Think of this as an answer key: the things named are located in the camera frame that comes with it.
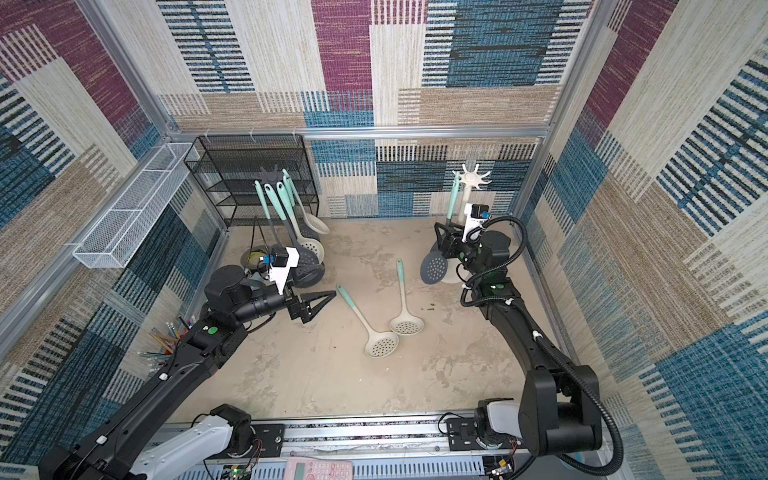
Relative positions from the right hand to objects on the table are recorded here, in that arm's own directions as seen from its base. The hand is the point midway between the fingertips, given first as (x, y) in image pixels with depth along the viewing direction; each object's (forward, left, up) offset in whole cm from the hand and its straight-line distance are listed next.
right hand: (446, 228), depth 80 cm
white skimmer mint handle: (+17, +41, -14) cm, 46 cm away
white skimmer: (+5, +38, -13) cm, 41 cm away
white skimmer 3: (-21, +19, -27) cm, 39 cm away
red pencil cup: (-20, +83, -27) cm, 90 cm away
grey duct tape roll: (+13, +65, -27) cm, 71 cm away
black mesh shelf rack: (+34, +71, -3) cm, 79 cm away
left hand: (-18, +29, +3) cm, 34 cm away
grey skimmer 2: (-2, +2, -13) cm, 14 cm away
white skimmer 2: (-14, +10, -27) cm, 32 cm away
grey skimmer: (+3, +47, +4) cm, 47 cm away
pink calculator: (-49, +36, -26) cm, 67 cm away
